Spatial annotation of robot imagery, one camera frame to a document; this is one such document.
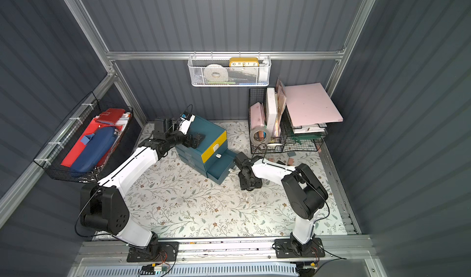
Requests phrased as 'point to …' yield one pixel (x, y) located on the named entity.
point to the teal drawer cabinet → (211, 157)
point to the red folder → (108, 117)
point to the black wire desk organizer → (287, 138)
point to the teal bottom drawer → (221, 168)
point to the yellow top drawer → (212, 149)
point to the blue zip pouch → (97, 146)
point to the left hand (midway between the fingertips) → (198, 132)
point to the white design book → (271, 112)
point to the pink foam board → (310, 104)
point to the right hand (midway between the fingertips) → (253, 189)
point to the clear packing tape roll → (262, 128)
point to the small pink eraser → (291, 161)
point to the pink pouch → (257, 115)
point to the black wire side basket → (58, 147)
